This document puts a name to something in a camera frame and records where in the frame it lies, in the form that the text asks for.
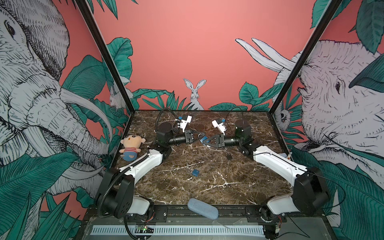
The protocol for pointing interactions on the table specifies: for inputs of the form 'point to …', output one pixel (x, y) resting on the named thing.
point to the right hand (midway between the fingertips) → (204, 143)
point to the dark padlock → (229, 156)
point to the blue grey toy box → (283, 154)
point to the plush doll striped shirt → (131, 144)
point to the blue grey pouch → (202, 208)
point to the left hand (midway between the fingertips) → (204, 135)
